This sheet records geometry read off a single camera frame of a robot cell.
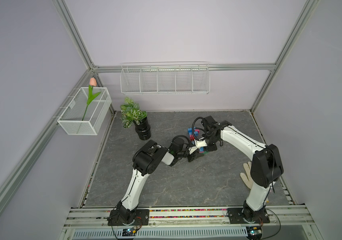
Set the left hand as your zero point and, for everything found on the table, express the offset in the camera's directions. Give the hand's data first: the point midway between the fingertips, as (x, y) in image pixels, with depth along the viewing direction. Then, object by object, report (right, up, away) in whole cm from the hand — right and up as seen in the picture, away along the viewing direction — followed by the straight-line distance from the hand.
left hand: (202, 153), depth 95 cm
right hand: (+2, +8, -4) cm, 9 cm away
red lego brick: (-8, +11, -16) cm, 21 cm away
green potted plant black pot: (-42, +25, -13) cm, 51 cm away
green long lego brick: (+1, +1, -4) cm, 4 cm away
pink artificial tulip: (-63, +34, -15) cm, 73 cm away
